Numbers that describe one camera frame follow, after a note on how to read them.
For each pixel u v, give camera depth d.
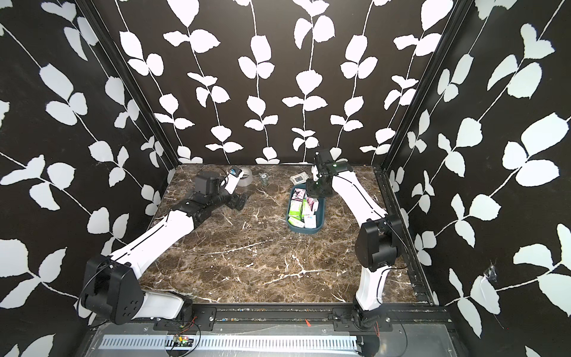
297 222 0.93
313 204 0.84
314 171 0.84
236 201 0.75
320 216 0.97
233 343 0.70
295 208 0.97
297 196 1.01
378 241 0.49
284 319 0.75
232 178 0.72
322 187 0.74
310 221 0.95
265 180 1.11
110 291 0.41
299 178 1.14
